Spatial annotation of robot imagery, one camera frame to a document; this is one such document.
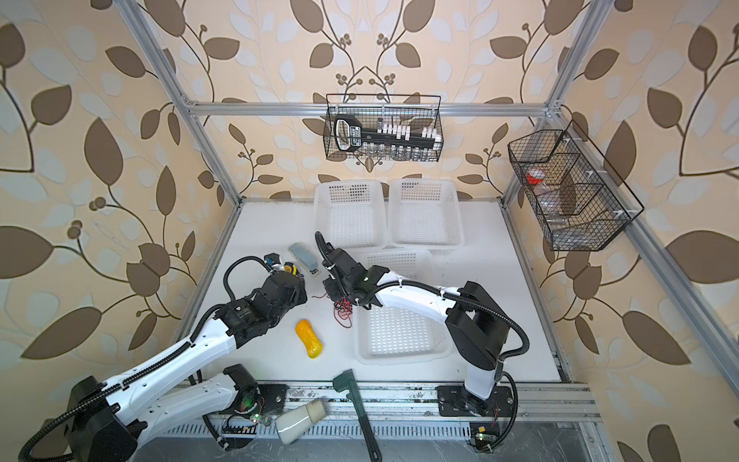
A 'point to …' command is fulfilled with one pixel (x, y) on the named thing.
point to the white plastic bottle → (291, 423)
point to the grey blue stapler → (304, 256)
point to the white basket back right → (424, 214)
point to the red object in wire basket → (535, 176)
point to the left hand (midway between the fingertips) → (303, 281)
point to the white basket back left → (351, 214)
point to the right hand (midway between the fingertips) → (332, 281)
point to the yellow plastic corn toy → (308, 337)
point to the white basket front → (396, 334)
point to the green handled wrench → (345, 382)
